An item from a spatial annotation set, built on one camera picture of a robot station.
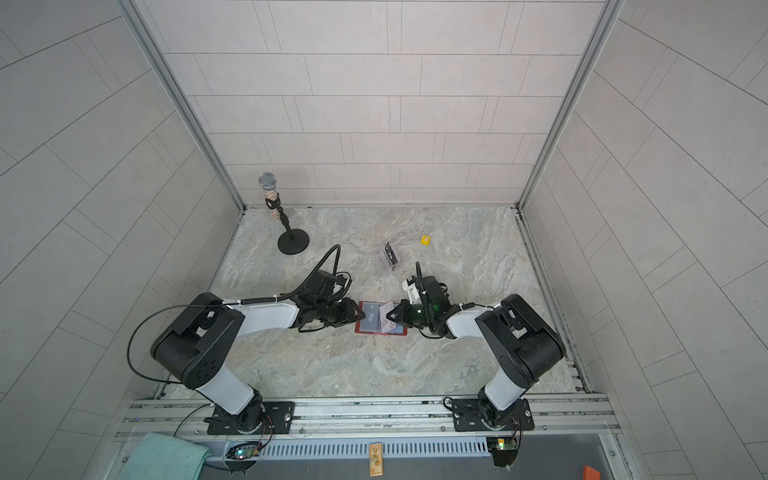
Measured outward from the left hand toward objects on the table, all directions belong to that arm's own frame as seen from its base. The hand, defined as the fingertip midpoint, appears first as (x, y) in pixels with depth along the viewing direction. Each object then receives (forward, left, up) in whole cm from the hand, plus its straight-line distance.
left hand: (370, 314), depth 88 cm
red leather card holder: (-3, 0, -1) cm, 3 cm away
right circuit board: (-32, -33, 0) cm, 46 cm away
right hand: (-2, -5, +1) cm, 5 cm away
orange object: (-36, -50, +2) cm, 62 cm away
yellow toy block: (+27, -18, 0) cm, 33 cm away
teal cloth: (-34, +43, +3) cm, 55 cm away
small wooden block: (-34, -4, +1) cm, 34 cm away
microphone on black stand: (+26, +29, 0) cm, 39 cm away
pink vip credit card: (-3, -5, +1) cm, 6 cm away
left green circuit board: (-34, +25, +3) cm, 42 cm away
